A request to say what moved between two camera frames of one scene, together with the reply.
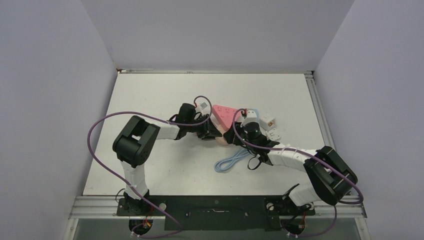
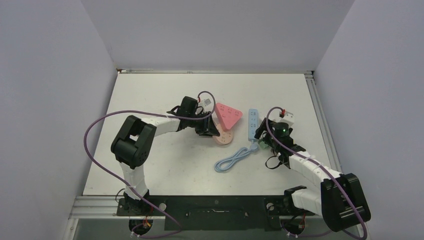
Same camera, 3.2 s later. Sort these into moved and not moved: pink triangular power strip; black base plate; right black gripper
Moved: right black gripper
Not moved: pink triangular power strip; black base plate
